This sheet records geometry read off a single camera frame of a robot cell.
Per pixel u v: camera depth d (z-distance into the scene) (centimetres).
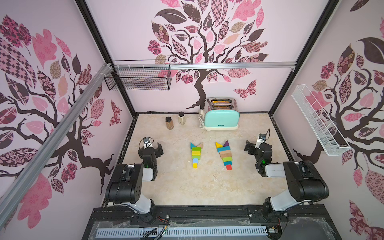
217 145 99
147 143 79
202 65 94
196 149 98
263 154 72
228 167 90
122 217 74
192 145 100
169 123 104
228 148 100
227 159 95
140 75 95
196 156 95
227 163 92
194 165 90
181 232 70
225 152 98
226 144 100
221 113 103
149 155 71
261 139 81
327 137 74
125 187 45
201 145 101
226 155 96
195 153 96
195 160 91
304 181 46
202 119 106
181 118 109
